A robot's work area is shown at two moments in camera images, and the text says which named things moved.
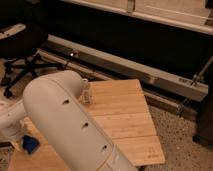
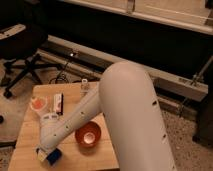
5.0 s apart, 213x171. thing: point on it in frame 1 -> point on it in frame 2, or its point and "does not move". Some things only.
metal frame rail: (103, 65) does not move
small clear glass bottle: (85, 92) does not move
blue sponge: (30, 143) -> (53, 156)
